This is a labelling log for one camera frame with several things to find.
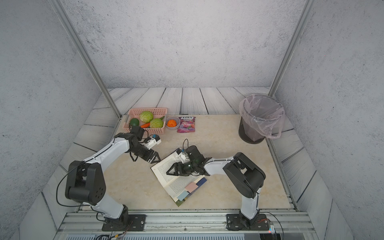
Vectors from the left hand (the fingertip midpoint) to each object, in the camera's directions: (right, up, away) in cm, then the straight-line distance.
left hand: (157, 157), depth 87 cm
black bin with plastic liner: (+66, +25, +14) cm, 72 cm away
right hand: (+9, -8, -5) cm, 13 cm away
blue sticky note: (+16, -16, -13) cm, 26 cm away
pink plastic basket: (-25, +28, +31) cm, 49 cm away
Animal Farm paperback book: (+13, -14, -8) cm, 21 cm away
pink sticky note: (+20, -13, -10) cm, 26 cm away
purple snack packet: (+16, +19, +26) cm, 36 cm away
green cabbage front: (-5, +20, +20) cm, 29 cm away
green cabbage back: (-15, +25, +24) cm, 38 cm away
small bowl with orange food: (+5, +21, +21) cm, 30 cm away
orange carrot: (-15, +19, +25) cm, 35 cm away
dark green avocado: (-23, +21, +25) cm, 40 cm away
